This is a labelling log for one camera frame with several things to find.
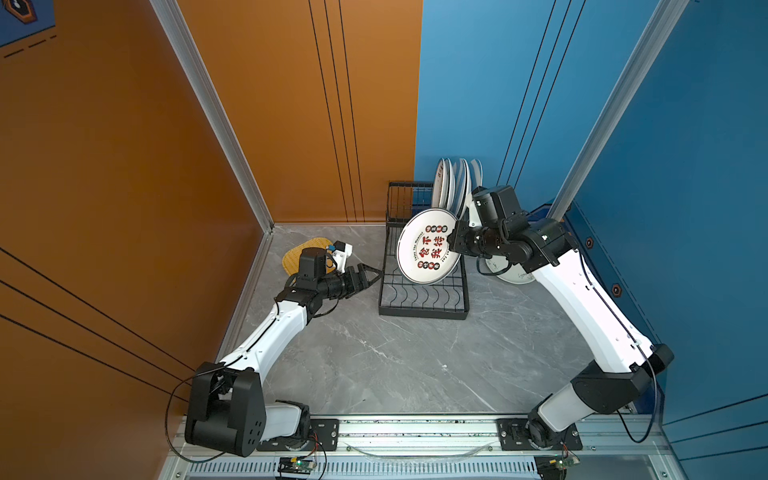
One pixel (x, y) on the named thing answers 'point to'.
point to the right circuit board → (554, 467)
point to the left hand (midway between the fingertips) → (376, 275)
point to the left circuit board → (296, 464)
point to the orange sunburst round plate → (438, 185)
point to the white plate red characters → (423, 252)
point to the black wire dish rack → (445, 299)
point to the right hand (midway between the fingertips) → (442, 240)
